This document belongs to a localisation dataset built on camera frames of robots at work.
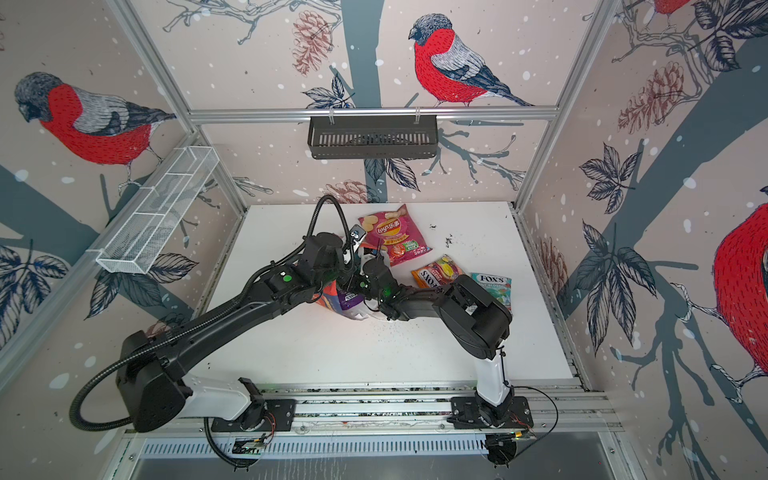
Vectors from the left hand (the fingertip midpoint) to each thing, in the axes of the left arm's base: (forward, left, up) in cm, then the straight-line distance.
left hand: (350, 248), depth 77 cm
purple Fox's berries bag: (-5, +2, -19) cm, 19 cm away
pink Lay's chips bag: (+21, -13, -19) cm, 31 cm away
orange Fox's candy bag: (+6, -26, -22) cm, 35 cm away
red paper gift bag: (-10, +5, -8) cm, 14 cm away
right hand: (0, +6, -15) cm, 16 cm away
